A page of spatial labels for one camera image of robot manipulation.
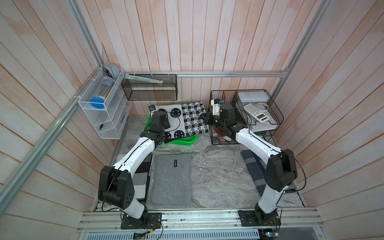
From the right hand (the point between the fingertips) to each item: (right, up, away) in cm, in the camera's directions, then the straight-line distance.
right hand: (200, 114), depth 85 cm
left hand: (-22, -3, +2) cm, 22 cm away
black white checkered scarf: (-35, -37, +1) cm, 51 cm away
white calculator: (+36, +2, +7) cm, 37 cm away
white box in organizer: (+43, +14, +17) cm, 48 cm away
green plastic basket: (-8, -16, +10) cm, 21 cm away
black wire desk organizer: (+43, -9, +7) cm, 44 cm away
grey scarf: (-17, -38, -2) cm, 41 cm away
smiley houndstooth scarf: (-9, -4, 0) cm, 10 cm away
